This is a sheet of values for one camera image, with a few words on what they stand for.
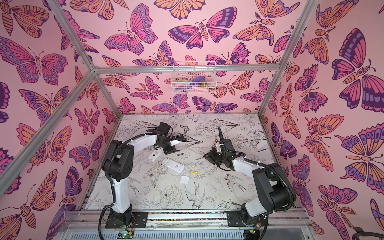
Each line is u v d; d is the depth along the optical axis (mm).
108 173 574
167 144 888
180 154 973
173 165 920
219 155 789
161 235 701
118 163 531
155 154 970
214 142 1038
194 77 966
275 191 438
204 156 895
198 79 947
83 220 757
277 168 469
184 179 876
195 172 898
